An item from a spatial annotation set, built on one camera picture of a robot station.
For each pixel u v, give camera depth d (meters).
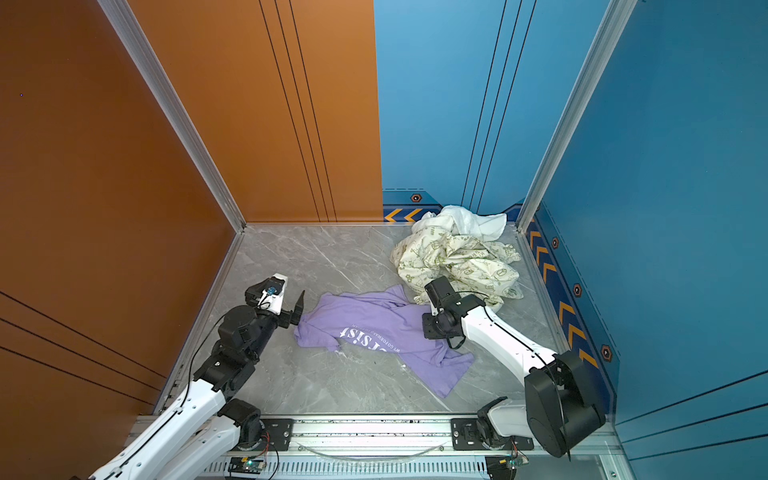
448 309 0.63
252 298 0.68
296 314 0.71
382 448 0.72
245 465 0.71
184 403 0.50
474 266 0.90
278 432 0.74
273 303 0.65
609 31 0.72
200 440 0.57
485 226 1.09
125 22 0.71
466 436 0.72
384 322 0.92
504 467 0.70
